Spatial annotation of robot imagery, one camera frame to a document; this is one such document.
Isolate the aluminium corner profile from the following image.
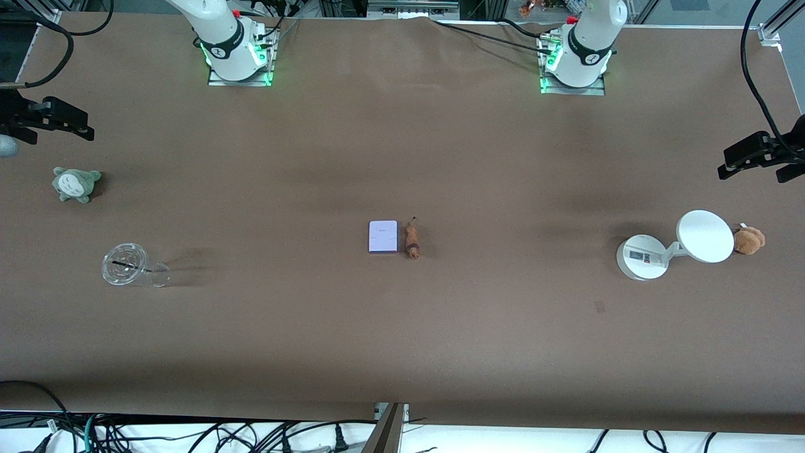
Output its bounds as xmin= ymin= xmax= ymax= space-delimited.
xmin=757 ymin=0 xmax=805 ymax=46
xmin=11 ymin=0 xmax=62 ymax=26

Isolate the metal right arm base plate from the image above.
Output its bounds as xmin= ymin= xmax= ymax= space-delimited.
xmin=207 ymin=25 xmax=275 ymax=87

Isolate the aluminium frame post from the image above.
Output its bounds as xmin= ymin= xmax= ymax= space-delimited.
xmin=361 ymin=403 xmax=410 ymax=453

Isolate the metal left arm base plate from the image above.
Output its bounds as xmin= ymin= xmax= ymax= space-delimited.
xmin=539 ymin=35 xmax=606 ymax=96

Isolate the white round desk lamp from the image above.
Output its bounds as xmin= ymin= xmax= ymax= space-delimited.
xmin=616 ymin=210 xmax=735 ymax=281

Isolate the brown lion statue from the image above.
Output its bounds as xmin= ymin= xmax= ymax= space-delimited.
xmin=404 ymin=216 xmax=422 ymax=259

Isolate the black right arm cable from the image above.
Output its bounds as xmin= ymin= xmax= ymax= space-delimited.
xmin=0 ymin=0 xmax=115 ymax=89

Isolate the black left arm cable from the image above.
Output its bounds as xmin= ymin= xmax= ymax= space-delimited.
xmin=740 ymin=0 xmax=794 ymax=147

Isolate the black base cable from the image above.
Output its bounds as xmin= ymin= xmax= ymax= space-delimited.
xmin=500 ymin=18 xmax=564 ymax=40
xmin=433 ymin=21 xmax=554 ymax=52

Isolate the grey green plush toy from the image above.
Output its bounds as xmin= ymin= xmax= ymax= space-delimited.
xmin=52 ymin=166 xmax=102 ymax=204

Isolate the brown teddy plush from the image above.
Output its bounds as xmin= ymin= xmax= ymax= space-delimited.
xmin=733 ymin=223 xmax=767 ymax=255

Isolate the thick black looped cable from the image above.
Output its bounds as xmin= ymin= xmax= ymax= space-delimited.
xmin=0 ymin=379 xmax=70 ymax=435

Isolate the brown paper table cover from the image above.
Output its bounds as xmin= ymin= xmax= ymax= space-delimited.
xmin=0 ymin=11 xmax=805 ymax=435

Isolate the teal cable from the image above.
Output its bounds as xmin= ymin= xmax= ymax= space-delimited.
xmin=82 ymin=413 xmax=101 ymax=453

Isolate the clear plastic lidded cup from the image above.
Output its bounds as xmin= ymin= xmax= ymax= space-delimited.
xmin=101 ymin=242 xmax=171 ymax=289

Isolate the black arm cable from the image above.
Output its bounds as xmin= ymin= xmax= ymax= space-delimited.
xmin=0 ymin=0 xmax=115 ymax=89
xmin=740 ymin=0 xmax=794 ymax=147

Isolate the grey metal box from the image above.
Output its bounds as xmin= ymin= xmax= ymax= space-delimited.
xmin=367 ymin=0 xmax=460 ymax=20

